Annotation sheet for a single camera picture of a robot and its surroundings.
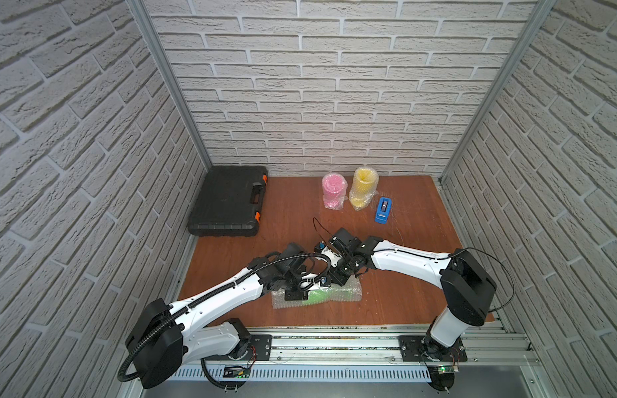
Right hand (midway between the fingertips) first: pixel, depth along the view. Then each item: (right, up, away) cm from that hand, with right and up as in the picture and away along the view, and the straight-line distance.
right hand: (333, 276), depth 84 cm
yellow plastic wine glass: (+14, +32, +15) cm, 38 cm away
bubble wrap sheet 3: (+5, -3, -7) cm, 9 cm away
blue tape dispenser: (+23, +22, +19) cm, 37 cm away
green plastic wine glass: (-6, -4, -7) cm, 10 cm away
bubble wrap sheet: (+1, +32, +13) cm, 34 cm away
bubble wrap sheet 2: (+14, +30, +18) cm, 38 cm away
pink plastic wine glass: (+1, +31, +13) cm, 34 cm away
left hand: (-8, 0, -5) cm, 9 cm away
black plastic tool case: (-42, +26, +17) cm, 53 cm away
